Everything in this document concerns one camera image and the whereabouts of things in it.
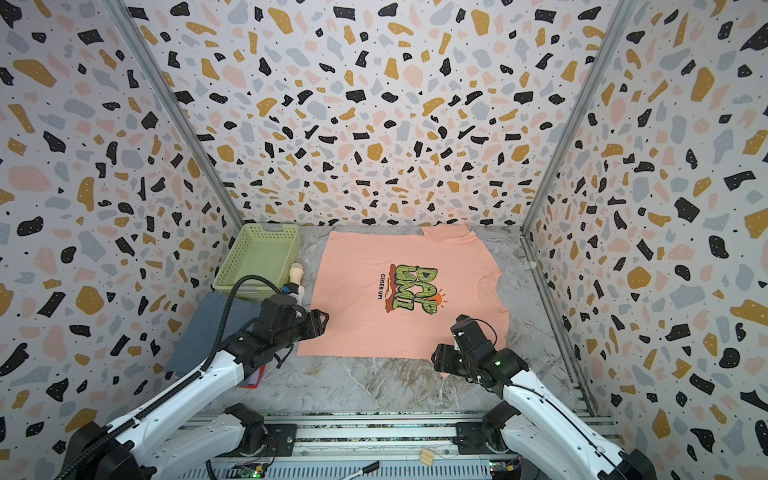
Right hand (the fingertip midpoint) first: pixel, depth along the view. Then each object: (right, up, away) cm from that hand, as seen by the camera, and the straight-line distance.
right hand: (436, 353), depth 80 cm
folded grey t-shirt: (-67, +4, +5) cm, 67 cm away
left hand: (-31, +11, +1) cm, 33 cm away
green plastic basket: (-64, +29, +36) cm, 79 cm away
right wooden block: (-3, -22, -9) cm, 24 cm away
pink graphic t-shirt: (-12, +13, +23) cm, 29 cm away
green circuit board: (-45, -25, -10) cm, 52 cm away
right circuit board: (+15, -24, -9) cm, 29 cm away
